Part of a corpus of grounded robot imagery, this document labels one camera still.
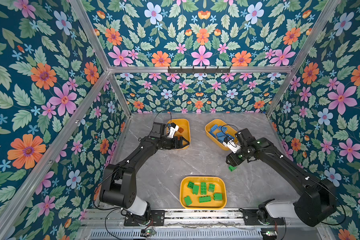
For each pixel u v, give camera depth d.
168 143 0.77
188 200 0.80
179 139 0.76
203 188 0.82
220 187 0.82
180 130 1.08
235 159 0.71
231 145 0.71
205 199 0.78
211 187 0.80
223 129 1.06
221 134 1.05
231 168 0.88
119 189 0.44
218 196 0.79
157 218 0.73
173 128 0.80
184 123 1.10
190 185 0.83
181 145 0.75
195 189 0.84
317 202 0.39
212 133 1.04
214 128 1.08
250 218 0.73
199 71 0.94
